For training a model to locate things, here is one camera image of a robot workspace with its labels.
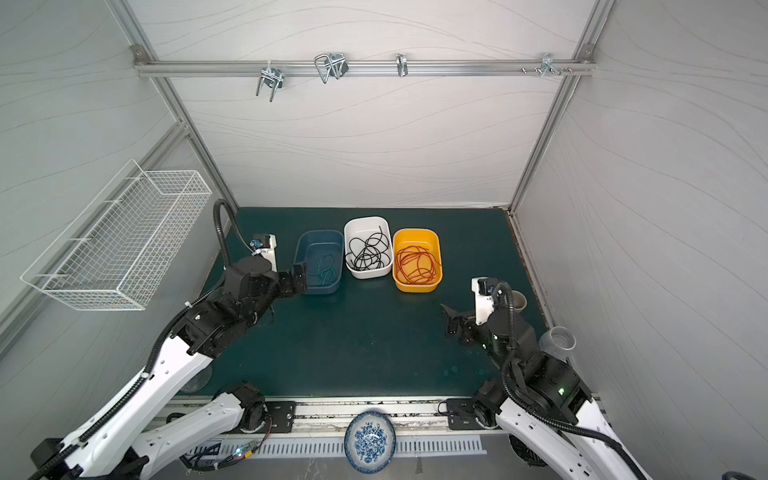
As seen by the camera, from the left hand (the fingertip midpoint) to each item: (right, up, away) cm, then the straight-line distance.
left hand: (293, 259), depth 72 cm
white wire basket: (-40, +2, -3) cm, 40 cm away
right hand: (+41, -8, -4) cm, 42 cm away
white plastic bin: (+13, +9, +37) cm, 41 cm away
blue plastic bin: (-1, 0, +35) cm, 35 cm away
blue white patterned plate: (+19, -44, -1) cm, 48 cm away
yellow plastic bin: (+36, +5, +35) cm, 51 cm away
